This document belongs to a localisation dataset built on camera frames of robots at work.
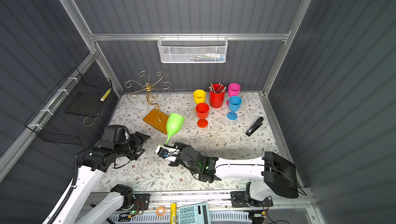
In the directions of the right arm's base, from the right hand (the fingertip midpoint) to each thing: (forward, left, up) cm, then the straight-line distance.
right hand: (167, 145), depth 70 cm
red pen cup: (+42, -26, -11) cm, 51 cm away
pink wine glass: (+43, -37, -8) cm, 58 cm away
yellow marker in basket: (+24, +36, +7) cm, 44 cm away
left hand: (+3, +9, -1) cm, 10 cm away
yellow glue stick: (-24, -3, -19) cm, 31 cm away
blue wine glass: (+32, -36, -8) cm, 49 cm away
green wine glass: (+11, -3, +2) cm, 11 cm away
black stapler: (+23, -51, -18) cm, 59 cm away
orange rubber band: (-23, +5, -20) cm, 31 cm away
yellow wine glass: (+40, -14, -9) cm, 43 cm away
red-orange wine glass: (+27, -16, -9) cm, 33 cm away
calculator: (-24, -12, -20) cm, 34 cm away
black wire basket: (+12, +48, +8) cm, 50 cm away
